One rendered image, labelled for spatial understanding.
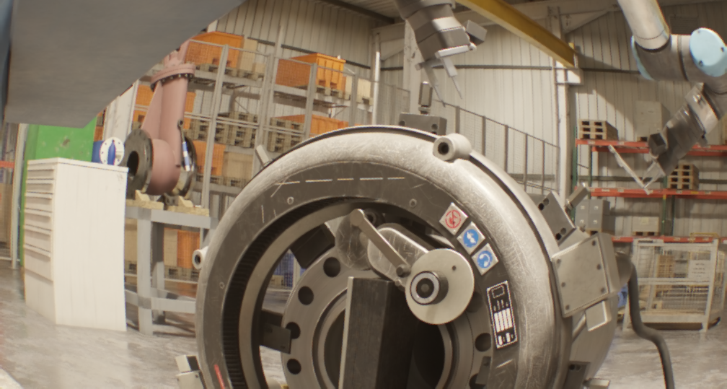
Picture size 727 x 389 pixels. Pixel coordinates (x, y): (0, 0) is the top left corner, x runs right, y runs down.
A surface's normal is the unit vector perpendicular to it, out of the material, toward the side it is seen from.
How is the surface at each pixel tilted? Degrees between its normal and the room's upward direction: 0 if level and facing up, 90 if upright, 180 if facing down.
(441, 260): 90
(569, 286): 90
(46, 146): 90
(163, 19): 180
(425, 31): 110
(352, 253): 90
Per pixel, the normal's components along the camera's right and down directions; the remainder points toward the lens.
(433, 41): -0.87, 0.32
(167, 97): -0.43, -0.08
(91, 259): 0.77, 0.02
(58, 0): -0.07, 1.00
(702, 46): -0.56, -0.24
